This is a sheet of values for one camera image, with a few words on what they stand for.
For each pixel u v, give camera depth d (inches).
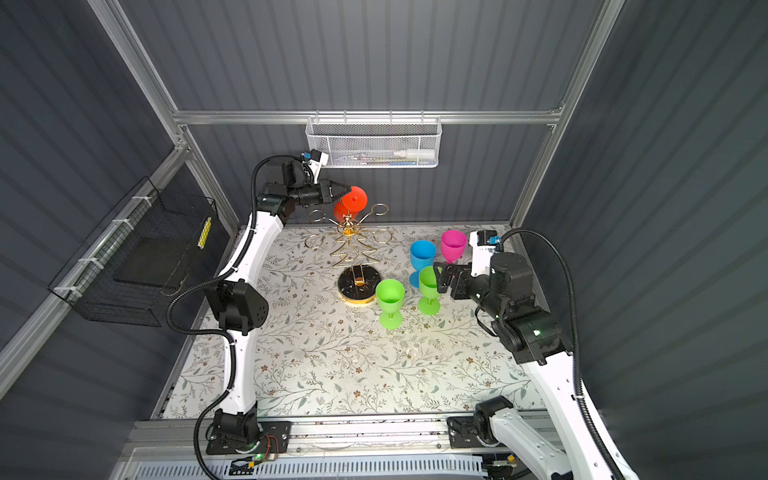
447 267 22.5
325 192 30.6
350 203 33.2
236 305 23.1
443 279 23.8
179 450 28.8
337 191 32.3
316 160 30.8
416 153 34.3
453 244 37.3
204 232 32.9
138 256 28.6
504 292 18.7
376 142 49.0
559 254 21.6
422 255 37.9
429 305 38.0
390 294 34.8
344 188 33.0
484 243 21.7
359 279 39.9
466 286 22.8
